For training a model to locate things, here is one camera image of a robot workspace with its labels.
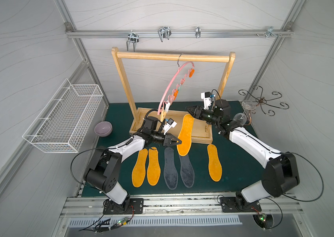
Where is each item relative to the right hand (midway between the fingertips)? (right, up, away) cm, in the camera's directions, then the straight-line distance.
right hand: (186, 107), depth 77 cm
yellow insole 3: (+18, -35, +9) cm, 40 cm away
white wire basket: (-60, -9, -9) cm, 61 cm away
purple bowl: (-55, -14, +24) cm, 62 cm away
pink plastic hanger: (-8, +5, 0) cm, 9 cm away
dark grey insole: (+1, -37, +7) cm, 38 cm away
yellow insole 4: (-1, -15, +1) cm, 15 cm away
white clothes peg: (-10, +1, -2) cm, 10 cm away
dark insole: (-9, -38, +7) cm, 40 cm away
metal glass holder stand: (+41, +4, +2) cm, 41 cm away
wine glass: (+31, -6, +5) cm, 32 cm away
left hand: (-3, -19, 0) cm, 20 cm away
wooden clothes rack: (+15, -16, +27) cm, 35 cm away
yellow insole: (-27, -38, +7) cm, 47 cm away
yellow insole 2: (-18, -36, +9) cm, 42 cm away
